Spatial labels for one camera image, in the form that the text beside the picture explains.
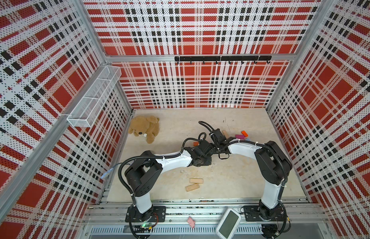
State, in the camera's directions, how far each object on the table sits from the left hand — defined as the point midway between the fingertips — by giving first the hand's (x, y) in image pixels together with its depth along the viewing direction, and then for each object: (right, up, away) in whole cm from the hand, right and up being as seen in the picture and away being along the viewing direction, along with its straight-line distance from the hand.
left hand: (209, 160), depth 88 cm
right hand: (+3, +6, +8) cm, 10 cm away
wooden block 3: (-11, -14, -6) cm, 18 cm away
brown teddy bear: (-42, +21, +2) cm, 47 cm away
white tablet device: (+6, -24, -20) cm, 32 cm away
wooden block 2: (-8, -11, -4) cm, 14 cm away
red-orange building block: (+27, +14, +16) cm, 35 cm away
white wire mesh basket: (-78, +29, +4) cm, 83 cm away
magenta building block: (+24, +13, +18) cm, 33 cm away
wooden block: (+13, +15, +16) cm, 26 cm away
